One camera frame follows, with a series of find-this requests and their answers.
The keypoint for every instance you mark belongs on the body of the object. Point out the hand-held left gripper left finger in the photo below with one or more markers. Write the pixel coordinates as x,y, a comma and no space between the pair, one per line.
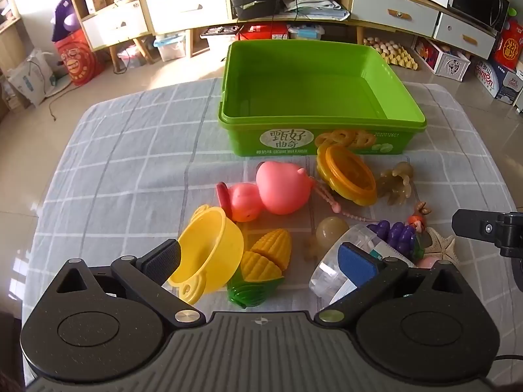
163,261

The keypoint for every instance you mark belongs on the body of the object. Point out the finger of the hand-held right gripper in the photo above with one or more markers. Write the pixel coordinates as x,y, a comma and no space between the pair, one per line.
478,226

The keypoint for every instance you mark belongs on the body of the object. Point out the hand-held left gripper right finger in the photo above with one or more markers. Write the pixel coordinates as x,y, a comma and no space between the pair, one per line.
357,264

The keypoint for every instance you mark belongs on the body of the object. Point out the clear plastic jar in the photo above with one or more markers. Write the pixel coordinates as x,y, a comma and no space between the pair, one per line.
325,277

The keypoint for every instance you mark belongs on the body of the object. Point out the translucent amber ball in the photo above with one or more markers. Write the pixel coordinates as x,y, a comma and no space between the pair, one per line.
331,232

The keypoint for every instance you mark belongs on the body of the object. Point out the purple toy grapes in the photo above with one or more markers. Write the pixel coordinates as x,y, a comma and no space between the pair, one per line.
394,235

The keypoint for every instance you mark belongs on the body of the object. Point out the yellow toy pot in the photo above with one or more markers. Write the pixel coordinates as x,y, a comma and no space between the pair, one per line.
212,245

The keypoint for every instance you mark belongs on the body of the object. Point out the pink card case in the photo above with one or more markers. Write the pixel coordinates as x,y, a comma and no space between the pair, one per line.
428,262

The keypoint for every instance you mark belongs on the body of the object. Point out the orange plastic toy lid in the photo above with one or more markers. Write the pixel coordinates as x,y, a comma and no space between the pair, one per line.
347,175

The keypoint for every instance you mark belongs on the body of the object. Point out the toy corn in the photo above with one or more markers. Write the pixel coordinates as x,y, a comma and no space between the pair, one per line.
261,267

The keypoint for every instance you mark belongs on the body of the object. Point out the small pink rubber toy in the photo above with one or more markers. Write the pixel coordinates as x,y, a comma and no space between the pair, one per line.
243,204

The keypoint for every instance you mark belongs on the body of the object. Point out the large pink rubber toy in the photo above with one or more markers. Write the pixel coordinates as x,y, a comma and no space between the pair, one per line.
282,190

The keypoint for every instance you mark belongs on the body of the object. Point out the green plastic box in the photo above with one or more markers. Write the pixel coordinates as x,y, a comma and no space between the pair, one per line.
306,90

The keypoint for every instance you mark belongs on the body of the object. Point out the white starfish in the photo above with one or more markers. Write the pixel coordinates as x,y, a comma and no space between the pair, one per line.
443,247

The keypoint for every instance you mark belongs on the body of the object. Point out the small red figurine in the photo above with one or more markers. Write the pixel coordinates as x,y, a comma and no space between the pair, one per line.
417,217

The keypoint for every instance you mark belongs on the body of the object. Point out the amber rubber octopus toy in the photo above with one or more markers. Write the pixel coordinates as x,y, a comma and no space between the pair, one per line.
394,183

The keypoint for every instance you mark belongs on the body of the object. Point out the grey checked tablecloth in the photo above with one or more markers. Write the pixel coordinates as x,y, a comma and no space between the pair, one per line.
143,171

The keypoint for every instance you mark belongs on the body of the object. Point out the blue and white carton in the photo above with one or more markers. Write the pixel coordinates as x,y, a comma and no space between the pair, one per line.
500,81

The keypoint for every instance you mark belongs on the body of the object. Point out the white plastic crate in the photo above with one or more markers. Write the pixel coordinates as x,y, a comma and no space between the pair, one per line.
445,61

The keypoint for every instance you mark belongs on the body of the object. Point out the red gift box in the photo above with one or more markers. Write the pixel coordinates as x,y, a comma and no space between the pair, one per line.
510,43

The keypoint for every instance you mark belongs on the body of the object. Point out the white cabinet drawer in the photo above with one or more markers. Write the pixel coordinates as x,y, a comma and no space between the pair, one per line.
184,6
463,34
394,10
116,24

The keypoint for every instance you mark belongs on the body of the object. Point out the tray of eggs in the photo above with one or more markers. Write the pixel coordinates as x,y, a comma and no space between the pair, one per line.
392,51

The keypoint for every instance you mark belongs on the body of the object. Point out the clear storage box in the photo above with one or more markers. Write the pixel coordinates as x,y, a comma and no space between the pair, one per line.
170,47

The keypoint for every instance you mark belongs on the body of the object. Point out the red printed bag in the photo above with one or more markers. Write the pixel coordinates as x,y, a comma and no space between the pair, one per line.
77,59

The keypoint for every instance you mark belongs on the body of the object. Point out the white paper bag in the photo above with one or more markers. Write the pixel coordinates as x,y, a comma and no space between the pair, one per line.
30,77

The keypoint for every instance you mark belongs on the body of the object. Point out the long wooden cabinet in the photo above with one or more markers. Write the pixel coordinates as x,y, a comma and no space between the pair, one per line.
318,28

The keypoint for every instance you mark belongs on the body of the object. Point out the flat red box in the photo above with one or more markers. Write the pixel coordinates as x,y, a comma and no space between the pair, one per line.
265,30

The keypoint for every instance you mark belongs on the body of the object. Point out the purple plastic object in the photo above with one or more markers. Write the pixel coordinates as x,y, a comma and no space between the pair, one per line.
65,18

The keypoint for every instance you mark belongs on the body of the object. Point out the pile of folded cloths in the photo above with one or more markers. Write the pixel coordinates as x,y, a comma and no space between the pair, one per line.
316,4

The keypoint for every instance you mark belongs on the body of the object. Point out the small cardboard box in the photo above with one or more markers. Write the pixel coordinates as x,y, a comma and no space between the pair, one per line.
96,1

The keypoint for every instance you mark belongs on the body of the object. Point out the black bag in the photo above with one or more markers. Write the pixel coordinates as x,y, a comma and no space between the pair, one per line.
255,2

